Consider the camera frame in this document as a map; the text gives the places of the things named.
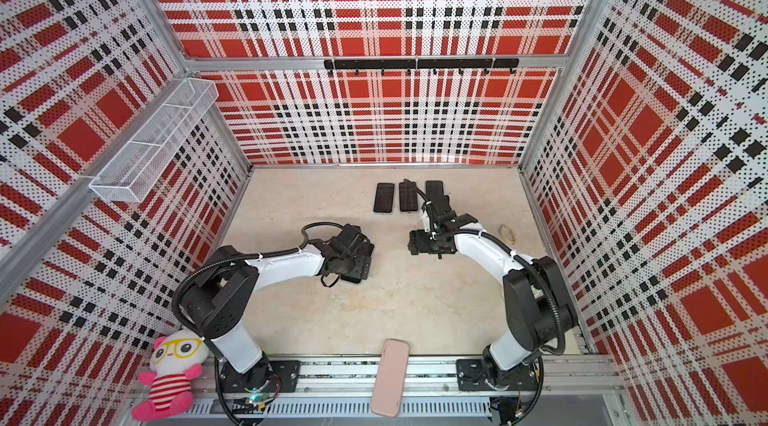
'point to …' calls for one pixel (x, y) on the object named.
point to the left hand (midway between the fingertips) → (357, 270)
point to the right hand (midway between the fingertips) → (422, 247)
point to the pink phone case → (390, 379)
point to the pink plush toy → (175, 361)
